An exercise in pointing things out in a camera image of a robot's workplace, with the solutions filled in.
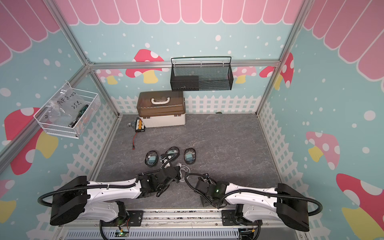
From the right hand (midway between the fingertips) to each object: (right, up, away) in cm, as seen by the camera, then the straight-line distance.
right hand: (206, 199), depth 80 cm
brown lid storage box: (-28, +52, +17) cm, 61 cm away
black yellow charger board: (-48, +40, +31) cm, 69 cm away
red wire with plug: (-50, +30, +26) cm, 64 cm away
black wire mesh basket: (-1, +71, +13) cm, 72 cm away
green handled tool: (-63, +46, -6) cm, 79 cm away
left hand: (-14, +15, +2) cm, 21 cm away
